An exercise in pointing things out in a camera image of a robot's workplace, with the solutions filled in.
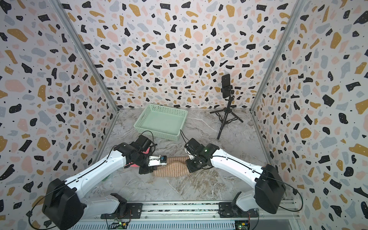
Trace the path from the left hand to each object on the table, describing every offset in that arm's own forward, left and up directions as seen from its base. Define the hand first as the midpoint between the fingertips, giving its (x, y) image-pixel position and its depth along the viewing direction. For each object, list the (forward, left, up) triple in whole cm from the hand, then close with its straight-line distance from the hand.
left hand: (156, 165), depth 80 cm
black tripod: (+34, -45, +4) cm, 56 cm away
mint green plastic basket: (+43, +3, -10) cm, 44 cm away
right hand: (-2, -19, +1) cm, 19 cm away
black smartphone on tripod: (+41, -42, +23) cm, 64 cm away
